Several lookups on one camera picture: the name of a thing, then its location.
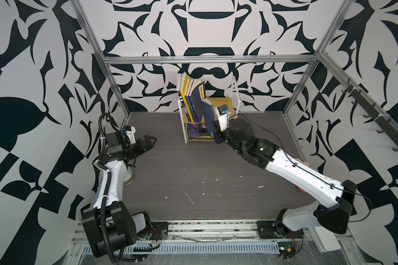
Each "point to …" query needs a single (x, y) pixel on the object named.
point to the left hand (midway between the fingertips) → (147, 140)
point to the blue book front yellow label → (190, 109)
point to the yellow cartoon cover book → (184, 100)
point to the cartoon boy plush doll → (305, 163)
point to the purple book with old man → (193, 135)
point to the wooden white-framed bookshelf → (232, 102)
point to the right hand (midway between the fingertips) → (213, 119)
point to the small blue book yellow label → (194, 109)
